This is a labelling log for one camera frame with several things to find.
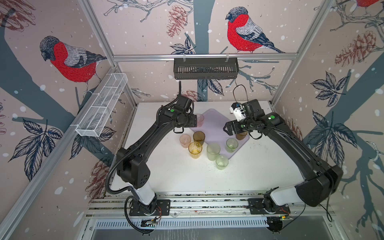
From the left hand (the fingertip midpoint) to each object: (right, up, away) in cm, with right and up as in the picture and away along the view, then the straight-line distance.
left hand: (192, 122), depth 81 cm
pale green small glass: (+18, -24, +7) cm, 31 cm away
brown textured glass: (+33, -10, +20) cm, 40 cm away
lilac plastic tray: (+14, -6, +22) cm, 27 cm away
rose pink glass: (+5, +2, +25) cm, 26 cm away
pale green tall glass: (+13, -19, +12) cm, 26 cm away
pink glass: (-5, -12, +14) cm, 20 cm away
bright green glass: (+25, -15, +13) cm, 32 cm away
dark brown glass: (+5, -10, +15) cm, 19 cm away
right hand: (+20, -3, -4) cm, 20 cm away
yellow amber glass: (+2, -17, +11) cm, 21 cm away
